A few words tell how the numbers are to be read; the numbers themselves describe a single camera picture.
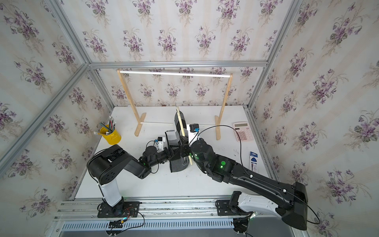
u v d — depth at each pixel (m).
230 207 0.64
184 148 0.57
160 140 0.86
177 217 0.72
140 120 1.08
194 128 0.55
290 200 0.39
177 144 0.88
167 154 0.79
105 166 0.50
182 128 0.66
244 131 1.02
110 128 0.94
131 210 0.73
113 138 0.93
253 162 0.89
